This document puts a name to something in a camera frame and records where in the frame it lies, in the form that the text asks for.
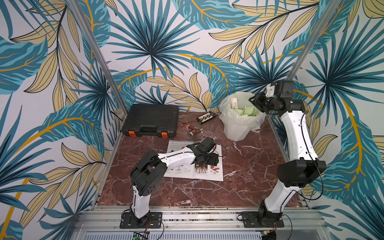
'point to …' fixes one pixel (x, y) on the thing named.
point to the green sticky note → (248, 111)
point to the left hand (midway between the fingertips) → (213, 162)
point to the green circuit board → (137, 238)
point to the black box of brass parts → (205, 117)
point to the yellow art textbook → (213, 172)
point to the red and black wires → (187, 123)
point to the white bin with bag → (241, 116)
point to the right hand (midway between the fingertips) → (252, 99)
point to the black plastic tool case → (151, 120)
